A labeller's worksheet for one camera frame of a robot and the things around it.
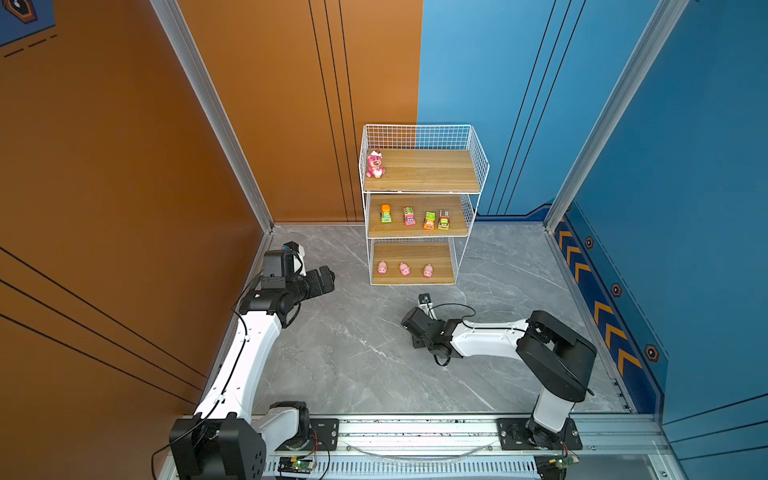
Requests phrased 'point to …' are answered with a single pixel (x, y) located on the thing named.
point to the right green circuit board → (563, 462)
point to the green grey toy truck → (444, 220)
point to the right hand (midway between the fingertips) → (418, 331)
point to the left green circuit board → (293, 465)
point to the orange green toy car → (386, 213)
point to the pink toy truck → (409, 217)
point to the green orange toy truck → (429, 221)
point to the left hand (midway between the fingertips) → (320, 275)
